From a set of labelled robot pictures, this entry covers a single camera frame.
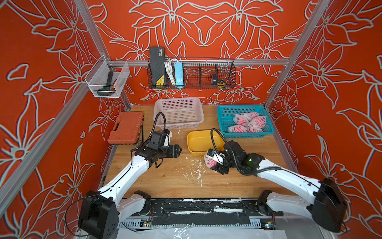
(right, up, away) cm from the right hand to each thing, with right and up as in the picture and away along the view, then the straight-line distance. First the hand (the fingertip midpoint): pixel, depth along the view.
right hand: (210, 162), depth 78 cm
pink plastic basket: (-18, +28, +35) cm, 49 cm away
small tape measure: (+9, +46, +15) cm, 49 cm away
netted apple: (-2, +2, -6) cm, 6 cm away
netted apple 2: (+20, +17, +16) cm, 31 cm away
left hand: (-19, +7, +4) cm, 21 cm away
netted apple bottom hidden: (+31, +16, +16) cm, 39 cm away
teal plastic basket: (+16, +27, +32) cm, 45 cm away
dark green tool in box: (-57, +40, +3) cm, 70 cm away
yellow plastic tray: (-5, +8, +19) cm, 21 cm away
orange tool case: (-55, +17, +23) cm, 62 cm away
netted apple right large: (+35, +21, +19) cm, 45 cm away
